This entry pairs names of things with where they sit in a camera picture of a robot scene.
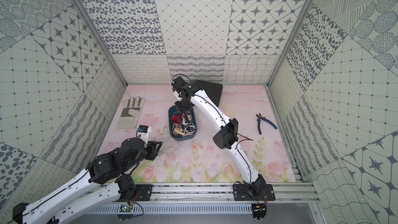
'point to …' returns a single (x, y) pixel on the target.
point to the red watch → (177, 118)
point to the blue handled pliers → (264, 119)
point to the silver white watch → (190, 128)
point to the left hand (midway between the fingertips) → (162, 145)
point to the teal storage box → (183, 126)
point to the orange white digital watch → (196, 144)
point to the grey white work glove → (131, 109)
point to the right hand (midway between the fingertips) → (185, 110)
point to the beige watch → (180, 132)
